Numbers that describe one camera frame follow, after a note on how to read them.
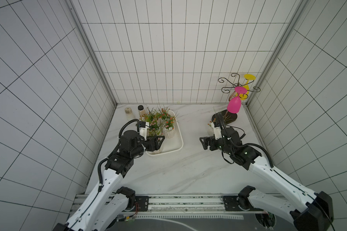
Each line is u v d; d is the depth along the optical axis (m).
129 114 1.04
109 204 0.56
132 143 0.56
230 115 1.04
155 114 0.99
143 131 0.65
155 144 0.63
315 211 0.37
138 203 0.72
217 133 0.67
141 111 1.06
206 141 0.68
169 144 0.94
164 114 0.93
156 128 0.94
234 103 0.90
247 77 0.90
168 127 0.95
